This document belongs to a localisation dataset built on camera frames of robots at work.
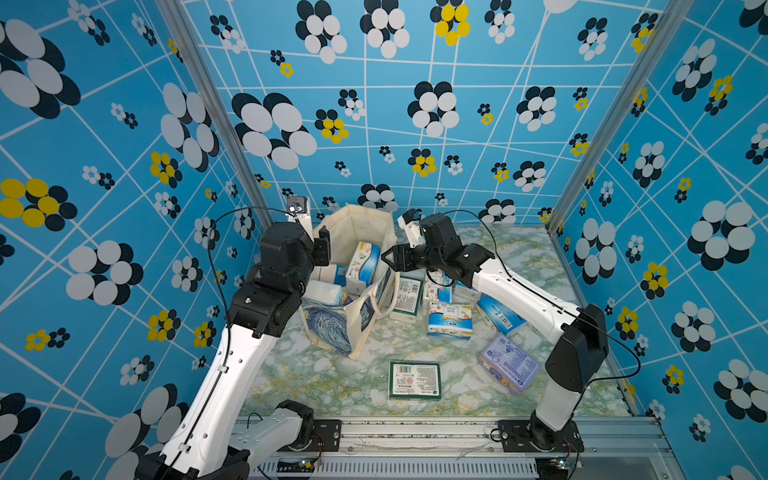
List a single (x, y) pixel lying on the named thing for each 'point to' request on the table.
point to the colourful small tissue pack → (451, 320)
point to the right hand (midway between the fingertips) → (393, 253)
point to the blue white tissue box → (363, 267)
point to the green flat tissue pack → (415, 380)
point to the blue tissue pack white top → (333, 273)
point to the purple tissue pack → (508, 364)
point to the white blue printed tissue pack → (438, 286)
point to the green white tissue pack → (408, 295)
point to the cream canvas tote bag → (343, 329)
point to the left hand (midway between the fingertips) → (315, 225)
